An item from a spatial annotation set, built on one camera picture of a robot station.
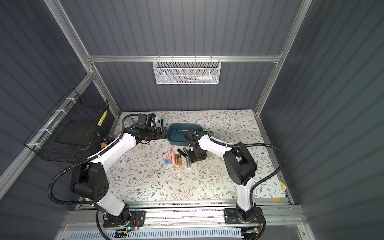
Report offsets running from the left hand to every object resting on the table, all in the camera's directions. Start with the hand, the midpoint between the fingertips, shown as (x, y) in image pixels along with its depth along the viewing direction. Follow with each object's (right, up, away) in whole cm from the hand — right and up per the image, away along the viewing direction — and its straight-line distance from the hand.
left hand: (163, 134), depth 88 cm
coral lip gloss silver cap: (+9, -17, +6) cm, 20 cm away
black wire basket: (-42, +2, -15) cm, 44 cm away
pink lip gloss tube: (+3, -15, +8) cm, 17 cm away
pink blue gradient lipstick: (0, -17, +6) cm, 18 cm away
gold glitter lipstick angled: (+12, -12, +11) cm, 20 cm away
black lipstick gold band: (+10, -13, +9) cm, 19 cm away
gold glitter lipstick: (+7, -17, +6) cm, 19 cm away
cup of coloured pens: (-35, -4, +1) cm, 35 cm away
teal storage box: (+5, 0, +18) cm, 19 cm away
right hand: (+20, -16, +3) cm, 26 cm away
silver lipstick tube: (+14, -17, +5) cm, 23 cm away
